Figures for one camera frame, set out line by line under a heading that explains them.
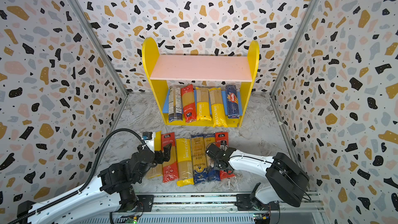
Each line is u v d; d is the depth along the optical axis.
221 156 0.67
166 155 0.66
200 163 0.84
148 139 0.61
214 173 0.80
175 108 0.90
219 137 0.95
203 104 0.93
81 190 0.46
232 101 0.93
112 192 0.51
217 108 0.92
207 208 0.73
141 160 0.51
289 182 0.43
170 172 0.81
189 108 0.89
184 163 0.84
